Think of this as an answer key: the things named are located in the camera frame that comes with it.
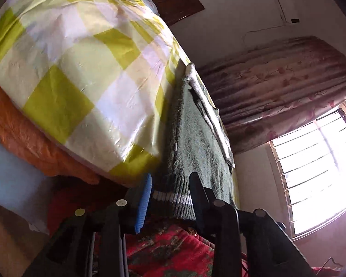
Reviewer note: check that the green knit sweater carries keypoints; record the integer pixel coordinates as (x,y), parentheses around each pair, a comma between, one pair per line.
(190,150)

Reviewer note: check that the barred window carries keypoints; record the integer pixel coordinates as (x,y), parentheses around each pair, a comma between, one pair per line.
(320,164)

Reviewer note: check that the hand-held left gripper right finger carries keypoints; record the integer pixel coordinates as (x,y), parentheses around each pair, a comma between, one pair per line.
(197,205)

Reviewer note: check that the pink floral curtain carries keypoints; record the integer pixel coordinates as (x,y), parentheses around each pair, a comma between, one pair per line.
(276,92)

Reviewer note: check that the yellow checkered bed sheet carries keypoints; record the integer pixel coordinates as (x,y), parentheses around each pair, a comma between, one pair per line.
(83,63)

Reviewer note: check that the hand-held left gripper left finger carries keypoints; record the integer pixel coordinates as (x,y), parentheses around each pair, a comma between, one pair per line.
(142,205)

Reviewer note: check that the light blue cloth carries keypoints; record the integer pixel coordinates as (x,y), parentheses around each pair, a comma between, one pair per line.
(14,184)

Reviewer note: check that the red floral blanket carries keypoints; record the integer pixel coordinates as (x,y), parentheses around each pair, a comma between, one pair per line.
(167,251)

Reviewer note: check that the orange cloth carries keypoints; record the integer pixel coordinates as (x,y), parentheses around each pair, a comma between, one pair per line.
(23,138)

